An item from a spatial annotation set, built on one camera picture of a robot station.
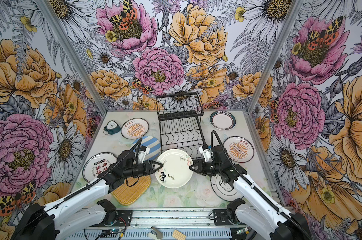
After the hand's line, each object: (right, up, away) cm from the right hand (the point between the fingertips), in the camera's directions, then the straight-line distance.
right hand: (190, 173), depth 75 cm
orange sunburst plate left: (-40, +21, +37) cm, 58 cm away
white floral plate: (-7, 0, +2) cm, 8 cm away
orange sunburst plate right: (+33, +8, +25) cm, 42 cm away
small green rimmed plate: (+26, +27, +42) cm, 56 cm away
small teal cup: (-53, +22, +31) cm, 65 cm away
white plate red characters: (-56, 0, +18) cm, 59 cm away
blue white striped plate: (-24, +10, +28) cm, 38 cm away
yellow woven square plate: (-32, -12, +8) cm, 35 cm away
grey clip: (-16, -26, -6) cm, 31 cm away
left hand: (-16, 0, +4) cm, 16 cm away
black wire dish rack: (-7, +26, +37) cm, 46 cm away
